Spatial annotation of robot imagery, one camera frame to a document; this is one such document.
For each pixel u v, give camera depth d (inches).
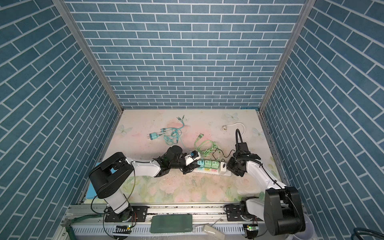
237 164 25.5
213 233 26.6
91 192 31.4
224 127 42.7
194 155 29.1
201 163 33.2
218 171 33.7
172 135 41.3
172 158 27.8
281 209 16.0
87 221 28.8
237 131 30.9
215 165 33.1
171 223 27.9
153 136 40.1
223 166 32.0
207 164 33.2
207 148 39.0
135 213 28.5
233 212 29.1
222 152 37.9
